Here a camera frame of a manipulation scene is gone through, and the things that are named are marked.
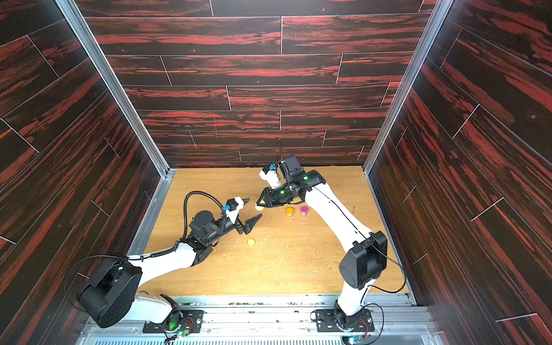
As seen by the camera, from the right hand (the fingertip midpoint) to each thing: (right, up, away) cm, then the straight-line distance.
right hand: (265, 201), depth 79 cm
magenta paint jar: (+18, -6, +22) cm, 29 cm away
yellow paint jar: (-2, -3, -4) cm, 5 cm away
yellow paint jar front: (+11, -6, +22) cm, 25 cm away
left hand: (-4, -2, -2) cm, 5 cm away
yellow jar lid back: (-7, -19, +14) cm, 25 cm away
